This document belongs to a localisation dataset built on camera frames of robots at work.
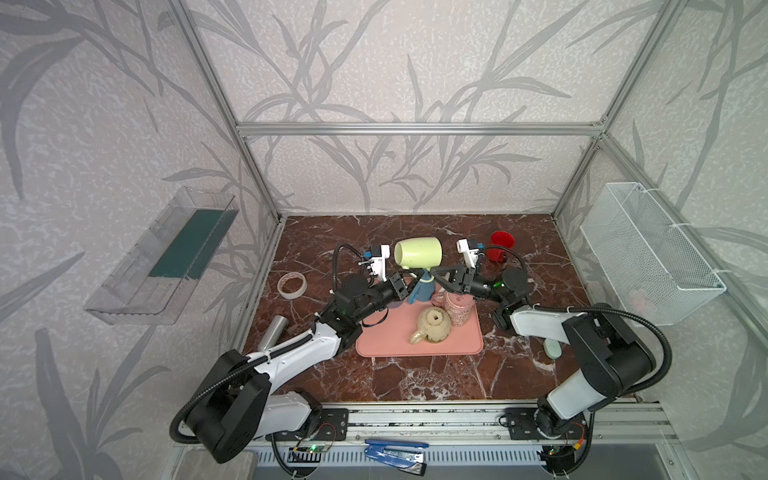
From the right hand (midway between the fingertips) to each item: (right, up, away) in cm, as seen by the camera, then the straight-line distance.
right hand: (433, 268), depth 74 cm
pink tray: (-12, -21, +13) cm, 27 cm away
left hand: (-2, 0, -2) cm, 3 cm away
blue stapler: (-7, -43, -6) cm, 44 cm away
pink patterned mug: (+8, -11, +9) cm, 16 cm away
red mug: (+28, +7, +32) cm, 43 cm away
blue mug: (-1, -9, +18) cm, 20 cm away
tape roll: (-44, -11, +23) cm, 51 cm away
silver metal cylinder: (-45, -20, +12) cm, 51 cm away
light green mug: (-4, +4, -2) cm, 6 cm away
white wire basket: (+47, +1, -10) cm, 48 cm away
